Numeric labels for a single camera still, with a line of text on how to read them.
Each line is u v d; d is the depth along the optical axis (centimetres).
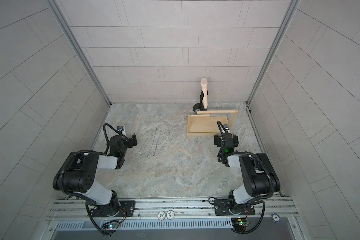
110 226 65
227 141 70
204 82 92
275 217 68
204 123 106
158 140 96
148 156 89
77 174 45
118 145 71
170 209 72
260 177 45
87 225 69
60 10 73
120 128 79
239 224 68
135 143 85
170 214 69
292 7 71
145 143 94
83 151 48
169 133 99
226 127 80
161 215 69
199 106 112
